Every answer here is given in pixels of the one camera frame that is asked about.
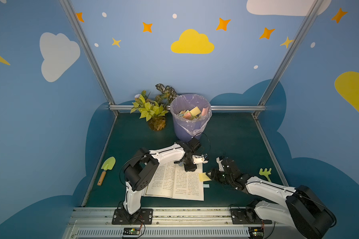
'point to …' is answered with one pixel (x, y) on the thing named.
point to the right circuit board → (256, 232)
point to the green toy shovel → (108, 164)
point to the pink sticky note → (204, 111)
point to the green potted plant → (152, 107)
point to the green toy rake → (266, 173)
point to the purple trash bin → (191, 113)
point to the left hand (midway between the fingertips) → (192, 163)
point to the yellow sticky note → (202, 177)
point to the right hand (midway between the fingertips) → (209, 172)
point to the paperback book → (171, 180)
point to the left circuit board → (131, 231)
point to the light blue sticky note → (206, 185)
